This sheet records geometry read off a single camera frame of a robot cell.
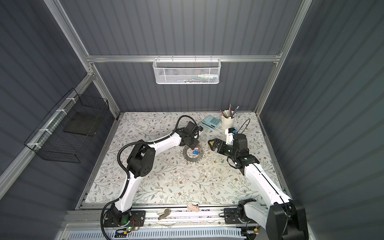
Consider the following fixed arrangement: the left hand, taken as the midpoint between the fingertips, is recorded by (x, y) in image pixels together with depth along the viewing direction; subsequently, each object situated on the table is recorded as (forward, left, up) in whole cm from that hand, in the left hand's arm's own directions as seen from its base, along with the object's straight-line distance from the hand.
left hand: (195, 141), depth 101 cm
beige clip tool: (-41, +18, -1) cm, 45 cm away
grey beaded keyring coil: (-10, -2, -3) cm, 11 cm away
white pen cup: (+12, -24, +4) cm, 28 cm away
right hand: (-13, -11, +15) cm, 22 cm away
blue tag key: (-7, 0, -2) cm, 7 cm away
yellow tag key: (-15, -8, +19) cm, 25 cm away
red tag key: (-5, -1, -1) cm, 5 cm away
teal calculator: (+18, -14, 0) cm, 22 cm away
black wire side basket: (-5, +65, +27) cm, 71 cm away
